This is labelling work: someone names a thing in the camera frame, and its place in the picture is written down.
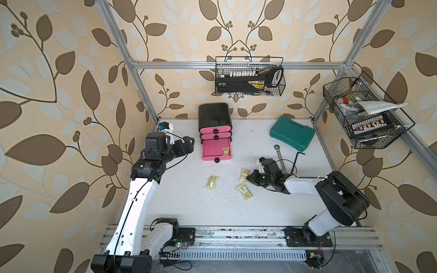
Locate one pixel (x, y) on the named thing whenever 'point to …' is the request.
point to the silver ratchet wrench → (277, 148)
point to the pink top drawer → (215, 129)
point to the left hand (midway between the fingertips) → (186, 140)
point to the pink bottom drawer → (211, 149)
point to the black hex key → (295, 160)
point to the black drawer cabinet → (214, 115)
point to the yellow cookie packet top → (244, 173)
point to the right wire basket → (341, 95)
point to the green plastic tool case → (293, 133)
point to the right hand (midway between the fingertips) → (246, 177)
